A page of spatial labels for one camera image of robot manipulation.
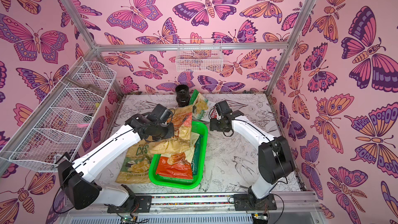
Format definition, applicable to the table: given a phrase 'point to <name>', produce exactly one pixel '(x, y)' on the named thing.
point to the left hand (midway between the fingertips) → (176, 132)
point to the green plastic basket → (197, 126)
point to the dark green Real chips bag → (197, 163)
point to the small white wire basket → (199, 55)
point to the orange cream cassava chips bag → (176, 165)
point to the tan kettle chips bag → (181, 140)
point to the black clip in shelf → (66, 154)
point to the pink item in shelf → (83, 125)
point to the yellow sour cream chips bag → (135, 167)
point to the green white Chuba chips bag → (200, 106)
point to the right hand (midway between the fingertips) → (212, 127)
